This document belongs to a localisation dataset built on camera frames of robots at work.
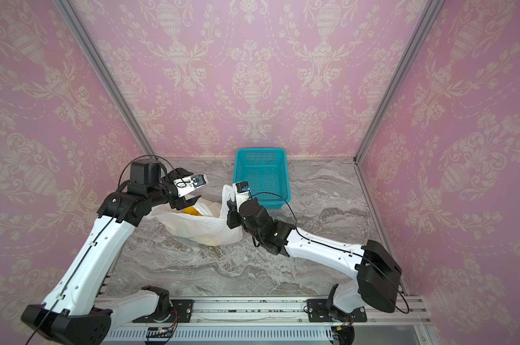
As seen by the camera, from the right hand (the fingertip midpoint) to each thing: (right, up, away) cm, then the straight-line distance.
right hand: (228, 202), depth 74 cm
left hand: (-12, +7, -2) cm, 14 cm away
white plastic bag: (-7, -9, +3) cm, 12 cm away
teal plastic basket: (+13, +12, +43) cm, 47 cm away
